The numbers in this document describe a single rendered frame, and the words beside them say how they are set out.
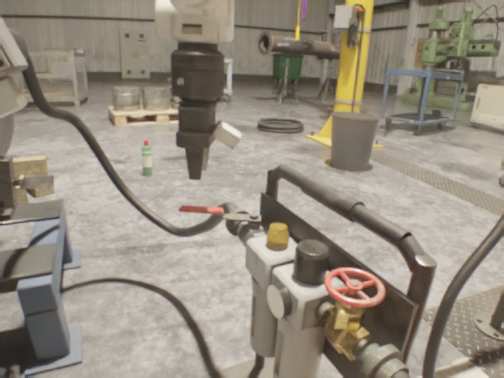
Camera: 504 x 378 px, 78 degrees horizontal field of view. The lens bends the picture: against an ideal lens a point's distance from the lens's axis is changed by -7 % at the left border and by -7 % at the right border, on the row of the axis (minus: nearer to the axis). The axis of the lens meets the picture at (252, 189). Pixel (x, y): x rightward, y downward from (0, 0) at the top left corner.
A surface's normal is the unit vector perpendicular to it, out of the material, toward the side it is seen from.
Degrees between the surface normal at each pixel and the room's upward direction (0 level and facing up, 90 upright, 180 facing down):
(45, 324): 90
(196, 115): 90
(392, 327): 90
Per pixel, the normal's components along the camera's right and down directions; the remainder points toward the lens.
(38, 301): 0.44, 0.33
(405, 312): -0.90, 0.11
